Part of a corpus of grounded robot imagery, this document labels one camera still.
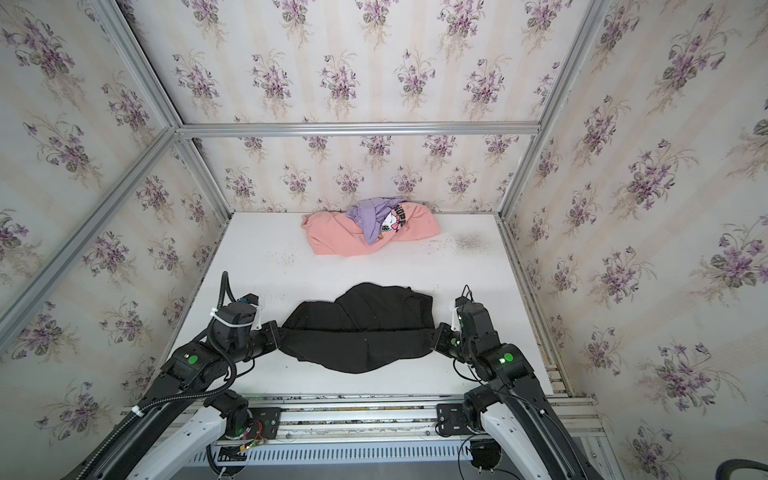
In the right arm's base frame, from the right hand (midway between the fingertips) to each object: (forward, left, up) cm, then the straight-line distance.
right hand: (425, 338), depth 75 cm
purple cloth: (+48, +15, -2) cm, 51 cm away
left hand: (+3, +36, +1) cm, 36 cm away
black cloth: (+9, +17, -11) cm, 22 cm away
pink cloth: (+41, +28, -5) cm, 51 cm away
